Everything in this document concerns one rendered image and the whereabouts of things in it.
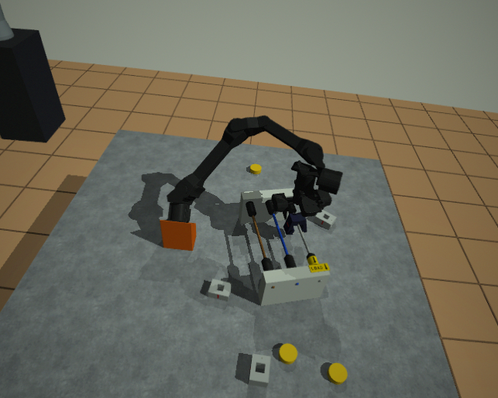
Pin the yellow cylinder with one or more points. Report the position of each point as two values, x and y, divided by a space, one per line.
255 169
287 353
337 373

